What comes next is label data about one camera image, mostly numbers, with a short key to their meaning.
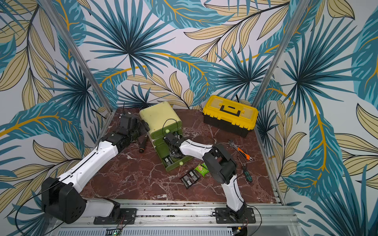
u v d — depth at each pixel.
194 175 0.86
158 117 0.82
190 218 0.74
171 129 0.84
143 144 0.99
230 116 0.96
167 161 0.90
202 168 0.88
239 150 0.95
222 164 0.54
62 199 0.39
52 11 0.69
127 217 0.73
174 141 0.75
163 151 0.93
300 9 0.69
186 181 0.84
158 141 0.86
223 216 0.73
